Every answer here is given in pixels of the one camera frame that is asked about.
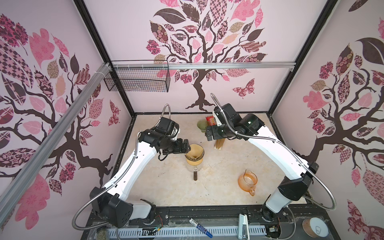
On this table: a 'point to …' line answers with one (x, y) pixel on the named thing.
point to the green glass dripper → (202, 125)
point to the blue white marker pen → (192, 221)
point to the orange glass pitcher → (247, 181)
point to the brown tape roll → (315, 227)
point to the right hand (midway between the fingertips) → (213, 130)
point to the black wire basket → (141, 76)
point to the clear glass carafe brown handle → (194, 168)
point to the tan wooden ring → (194, 163)
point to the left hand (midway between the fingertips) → (182, 151)
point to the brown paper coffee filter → (196, 150)
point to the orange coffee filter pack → (219, 143)
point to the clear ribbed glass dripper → (194, 159)
